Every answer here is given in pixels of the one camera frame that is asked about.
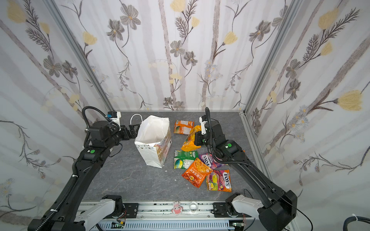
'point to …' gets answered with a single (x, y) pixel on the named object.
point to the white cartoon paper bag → (153, 140)
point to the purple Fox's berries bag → (208, 159)
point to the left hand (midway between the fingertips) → (130, 121)
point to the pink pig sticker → (177, 209)
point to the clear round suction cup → (193, 206)
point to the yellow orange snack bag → (189, 144)
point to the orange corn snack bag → (196, 172)
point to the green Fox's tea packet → (182, 159)
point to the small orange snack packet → (183, 127)
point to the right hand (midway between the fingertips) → (193, 130)
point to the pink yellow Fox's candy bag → (218, 180)
